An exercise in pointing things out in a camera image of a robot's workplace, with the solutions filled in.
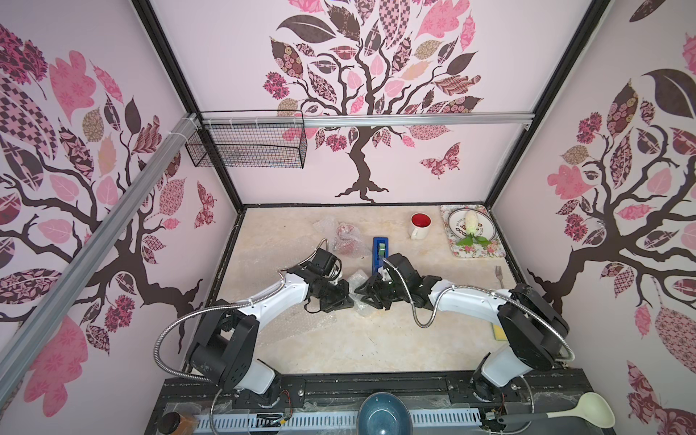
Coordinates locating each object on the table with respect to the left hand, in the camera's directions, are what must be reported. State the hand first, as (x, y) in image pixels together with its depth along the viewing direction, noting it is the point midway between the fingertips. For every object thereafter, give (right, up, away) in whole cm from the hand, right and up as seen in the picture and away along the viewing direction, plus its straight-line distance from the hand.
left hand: (354, 308), depth 82 cm
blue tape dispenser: (+9, +17, +15) cm, 25 cm away
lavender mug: (+2, +1, -1) cm, 2 cm away
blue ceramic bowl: (+8, -24, -12) cm, 28 cm away
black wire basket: (-37, +57, +13) cm, 70 cm away
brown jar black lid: (-47, -25, -14) cm, 55 cm away
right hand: (0, +5, -1) cm, 5 cm away
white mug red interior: (+26, +26, +24) cm, 44 cm away
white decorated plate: (+44, +26, +29) cm, 59 cm away
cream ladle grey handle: (+64, -23, -11) cm, 69 cm away
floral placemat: (+41, +16, +23) cm, 50 cm away
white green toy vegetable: (+47, +26, +24) cm, 59 cm away
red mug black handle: (-3, +22, +17) cm, 28 cm away
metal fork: (+54, +8, +16) cm, 57 cm away
